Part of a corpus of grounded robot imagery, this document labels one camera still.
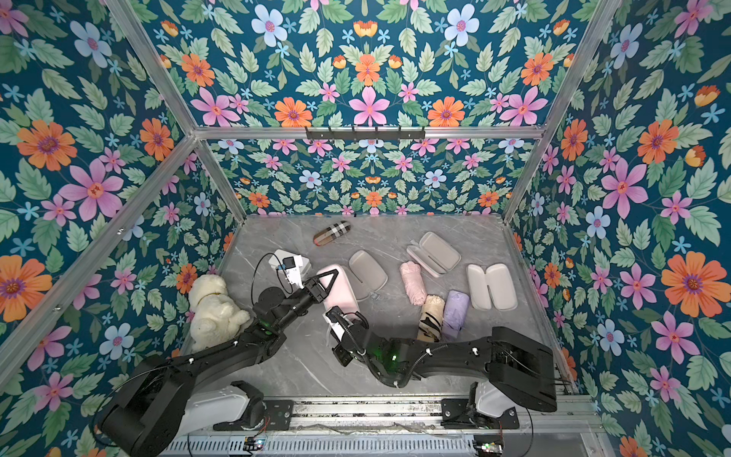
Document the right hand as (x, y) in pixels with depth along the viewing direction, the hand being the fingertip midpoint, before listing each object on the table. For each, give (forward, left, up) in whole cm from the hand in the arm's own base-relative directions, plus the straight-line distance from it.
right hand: (334, 325), depth 76 cm
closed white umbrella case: (+27, +27, -9) cm, 39 cm away
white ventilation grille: (-25, 0, -14) cm, 29 cm away
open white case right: (+23, -51, -14) cm, 57 cm away
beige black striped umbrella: (+6, -27, -10) cm, 30 cm away
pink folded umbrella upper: (+21, -23, -11) cm, 33 cm away
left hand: (+11, -1, +9) cm, 14 cm away
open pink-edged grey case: (+34, -31, -12) cm, 47 cm away
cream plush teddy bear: (+2, +36, -4) cm, 36 cm away
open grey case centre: (+24, -6, -11) cm, 26 cm away
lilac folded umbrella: (+11, -36, -11) cm, 40 cm away
